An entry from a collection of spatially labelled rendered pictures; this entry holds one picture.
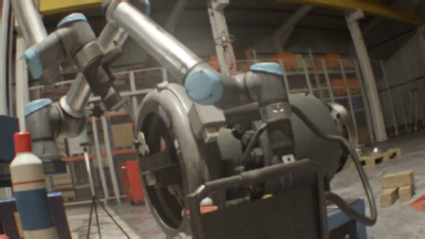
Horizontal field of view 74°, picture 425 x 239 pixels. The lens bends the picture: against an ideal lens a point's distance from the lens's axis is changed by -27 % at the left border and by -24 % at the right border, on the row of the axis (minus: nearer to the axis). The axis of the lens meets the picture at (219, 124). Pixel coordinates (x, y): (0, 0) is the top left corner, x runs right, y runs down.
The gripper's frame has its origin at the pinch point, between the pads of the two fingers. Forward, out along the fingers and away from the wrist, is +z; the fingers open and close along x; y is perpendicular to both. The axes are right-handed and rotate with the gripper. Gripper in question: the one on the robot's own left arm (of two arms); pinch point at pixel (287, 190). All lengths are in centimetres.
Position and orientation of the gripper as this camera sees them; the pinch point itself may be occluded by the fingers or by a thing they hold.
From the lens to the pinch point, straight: 108.1
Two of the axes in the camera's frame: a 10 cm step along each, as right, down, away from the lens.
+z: 1.8, 9.8, -1.0
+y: 0.0, -1.0, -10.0
